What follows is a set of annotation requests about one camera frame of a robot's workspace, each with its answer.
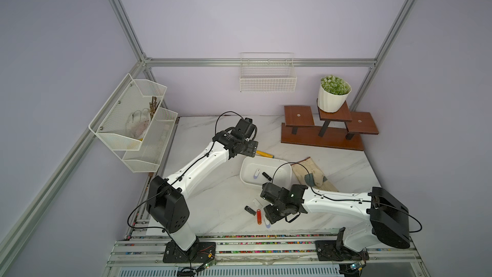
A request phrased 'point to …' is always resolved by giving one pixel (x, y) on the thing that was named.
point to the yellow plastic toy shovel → (261, 153)
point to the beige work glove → (319, 181)
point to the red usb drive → (259, 217)
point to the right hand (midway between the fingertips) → (273, 216)
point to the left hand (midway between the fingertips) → (243, 147)
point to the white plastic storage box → (249, 165)
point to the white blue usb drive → (256, 174)
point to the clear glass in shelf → (137, 122)
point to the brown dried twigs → (152, 106)
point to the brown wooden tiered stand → (341, 129)
